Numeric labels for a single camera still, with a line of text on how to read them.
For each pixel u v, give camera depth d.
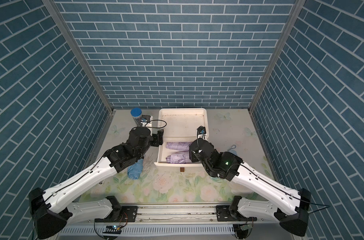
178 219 0.74
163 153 0.78
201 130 0.60
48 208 0.38
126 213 0.73
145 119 0.61
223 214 0.73
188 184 0.84
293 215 0.40
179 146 0.75
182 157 0.72
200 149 0.47
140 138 0.52
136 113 0.93
